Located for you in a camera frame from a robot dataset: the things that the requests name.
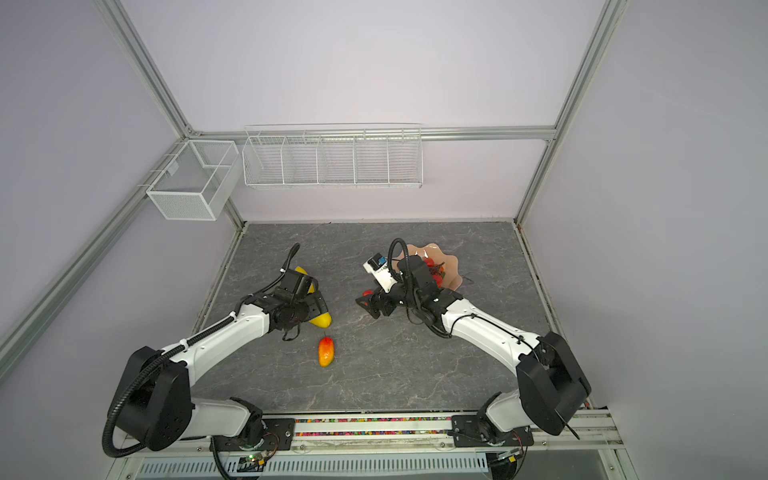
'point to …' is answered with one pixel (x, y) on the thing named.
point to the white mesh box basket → (197, 182)
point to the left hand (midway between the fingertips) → (315, 312)
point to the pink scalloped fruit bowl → (451, 279)
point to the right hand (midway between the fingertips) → (368, 291)
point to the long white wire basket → (333, 156)
